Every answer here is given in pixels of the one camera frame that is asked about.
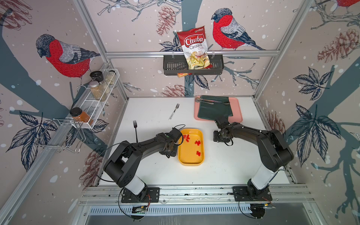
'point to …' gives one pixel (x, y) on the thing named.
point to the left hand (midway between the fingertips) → (173, 149)
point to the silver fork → (176, 107)
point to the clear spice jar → (109, 77)
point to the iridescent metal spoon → (198, 98)
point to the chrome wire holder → (78, 150)
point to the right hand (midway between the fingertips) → (216, 137)
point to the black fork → (135, 126)
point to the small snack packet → (182, 74)
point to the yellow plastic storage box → (191, 152)
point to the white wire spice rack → (92, 106)
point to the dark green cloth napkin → (207, 111)
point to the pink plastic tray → (237, 117)
